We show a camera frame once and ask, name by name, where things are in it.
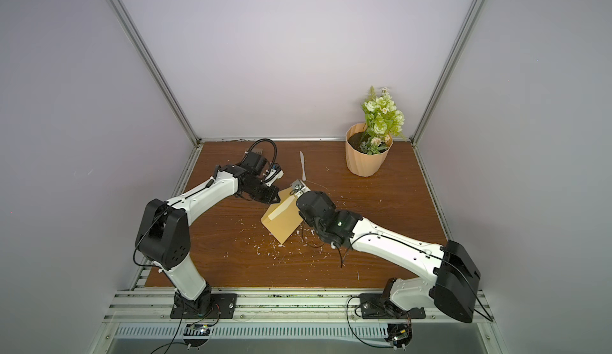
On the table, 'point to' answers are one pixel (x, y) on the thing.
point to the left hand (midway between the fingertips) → (282, 198)
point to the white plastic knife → (302, 158)
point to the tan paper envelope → (284, 218)
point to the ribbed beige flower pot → (358, 162)
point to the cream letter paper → (281, 207)
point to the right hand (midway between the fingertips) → (313, 188)
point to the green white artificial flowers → (382, 119)
